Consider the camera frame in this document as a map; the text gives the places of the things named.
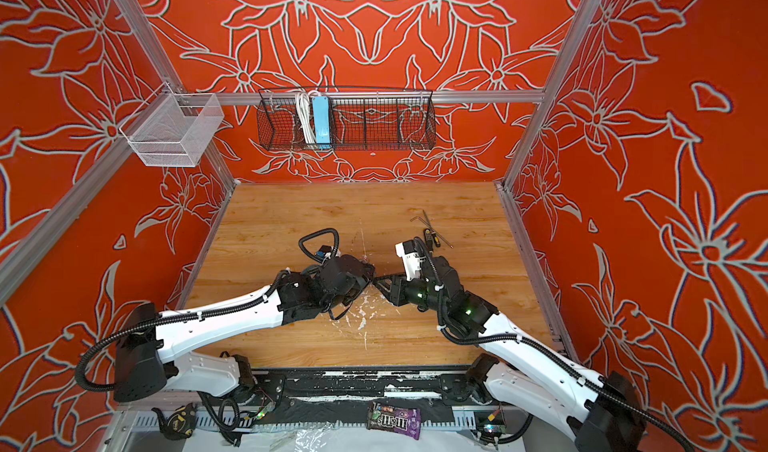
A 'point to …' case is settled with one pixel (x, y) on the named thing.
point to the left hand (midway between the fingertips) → (379, 270)
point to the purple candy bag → (406, 421)
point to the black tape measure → (180, 423)
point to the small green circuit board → (495, 428)
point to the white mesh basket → (173, 129)
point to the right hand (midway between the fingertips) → (371, 283)
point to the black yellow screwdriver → (434, 235)
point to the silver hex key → (417, 217)
